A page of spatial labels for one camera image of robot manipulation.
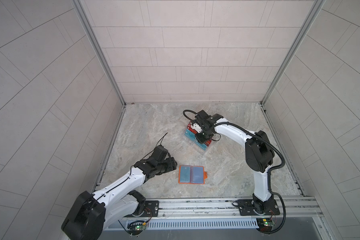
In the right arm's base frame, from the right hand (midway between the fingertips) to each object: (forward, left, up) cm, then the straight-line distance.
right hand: (198, 141), depth 91 cm
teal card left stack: (+5, +4, 0) cm, 6 cm away
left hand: (-13, +13, -1) cm, 18 cm away
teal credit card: (-18, +9, -3) cm, 21 cm away
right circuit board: (-43, -27, -6) cm, 51 cm away
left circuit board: (-41, +32, -3) cm, 52 cm away
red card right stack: (-3, -6, +2) cm, 7 cm away
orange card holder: (-18, +5, -4) cm, 20 cm away
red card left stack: (+4, +5, +9) cm, 11 cm away
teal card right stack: (-4, -3, 0) cm, 5 cm away
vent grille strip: (-40, +3, -5) cm, 41 cm away
